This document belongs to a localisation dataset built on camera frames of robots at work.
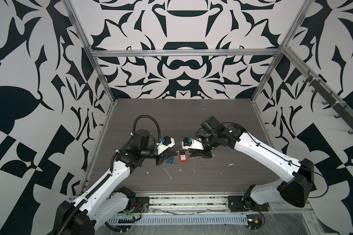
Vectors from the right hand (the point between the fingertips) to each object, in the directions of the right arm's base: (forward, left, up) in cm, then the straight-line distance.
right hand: (191, 150), depth 72 cm
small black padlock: (-2, +4, +2) cm, 5 cm away
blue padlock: (+2, +11, -18) cm, 21 cm away
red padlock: (+3, +4, -17) cm, 18 cm away
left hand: (0, +7, 0) cm, 7 cm away
